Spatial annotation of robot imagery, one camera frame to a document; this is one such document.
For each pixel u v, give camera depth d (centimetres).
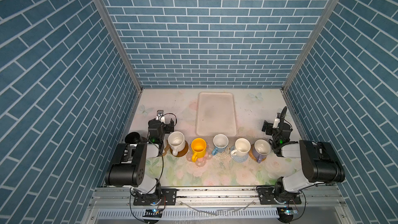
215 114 106
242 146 87
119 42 94
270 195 74
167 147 88
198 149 89
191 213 71
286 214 72
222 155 87
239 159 86
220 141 88
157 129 71
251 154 87
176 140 90
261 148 88
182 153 87
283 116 73
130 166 45
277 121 83
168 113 79
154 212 72
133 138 87
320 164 46
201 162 85
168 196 73
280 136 72
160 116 79
